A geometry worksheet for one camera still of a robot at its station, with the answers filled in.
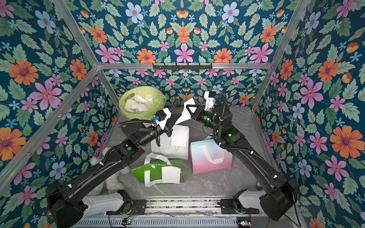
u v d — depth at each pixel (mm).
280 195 376
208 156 761
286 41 805
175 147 817
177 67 915
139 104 884
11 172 495
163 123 504
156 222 702
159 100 808
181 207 750
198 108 604
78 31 766
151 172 676
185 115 627
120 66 935
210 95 592
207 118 565
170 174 662
